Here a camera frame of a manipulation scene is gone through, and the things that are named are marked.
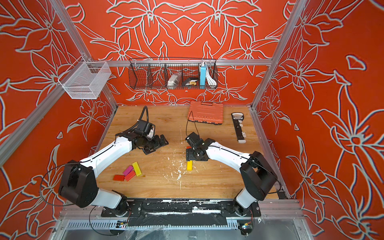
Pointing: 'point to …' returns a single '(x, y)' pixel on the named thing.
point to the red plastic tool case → (211, 114)
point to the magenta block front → (127, 170)
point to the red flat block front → (118, 177)
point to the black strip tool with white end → (237, 117)
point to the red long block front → (130, 175)
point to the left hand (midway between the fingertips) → (163, 144)
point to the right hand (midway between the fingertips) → (189, 157)
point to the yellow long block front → (136, 169)
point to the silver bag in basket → (174, 80)
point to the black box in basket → (190, 81)
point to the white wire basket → (85, 80)
